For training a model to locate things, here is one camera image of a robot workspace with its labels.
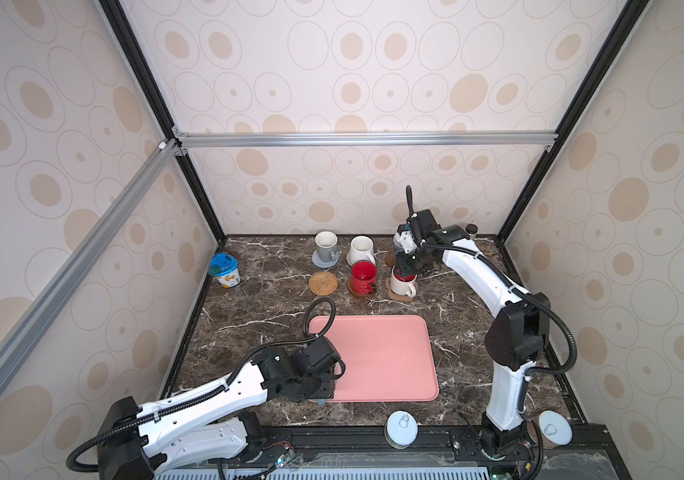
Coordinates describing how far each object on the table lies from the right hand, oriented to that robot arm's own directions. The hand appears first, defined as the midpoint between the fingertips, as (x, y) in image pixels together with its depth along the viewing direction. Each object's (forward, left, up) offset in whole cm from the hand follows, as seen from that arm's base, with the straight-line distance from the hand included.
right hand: (401, 267), depth 90 cm
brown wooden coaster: (+3, +16, -14) cm, 21 cm away
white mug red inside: (+1, -2, -10) cm, 10 cm away
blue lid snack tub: (+5, +57, -5) cm, 57 cm away
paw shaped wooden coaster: (-1, -1, -16) cm, 16 cm away
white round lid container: (-42, +4, -10) cm, 43 cm away
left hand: (-34, +19, -6) cm, 39 cm away
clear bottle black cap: (+23, -29, -6) cm, 38 cm away
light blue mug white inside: (0, +2, +9) cm, 10 cm away
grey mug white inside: (+14, +24, -5) cm, 28 cm away
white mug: (+15, +12, -7) cm, 20 cm away
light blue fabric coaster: (+14, +25, -14) cm, 32 cm away
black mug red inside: (+6, +11, -11) cm, 17 cm away
